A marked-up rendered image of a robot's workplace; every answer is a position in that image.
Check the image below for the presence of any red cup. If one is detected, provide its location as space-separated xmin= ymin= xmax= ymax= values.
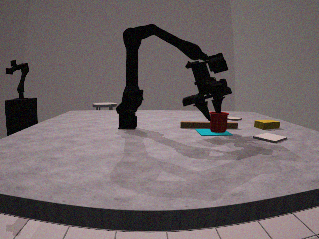
xmin=210 ymin=112 xmax=229 ymax=133

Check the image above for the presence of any yellow flat block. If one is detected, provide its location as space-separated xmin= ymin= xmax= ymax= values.
xmin=254 ymin=120 xmax=280 ymax=130

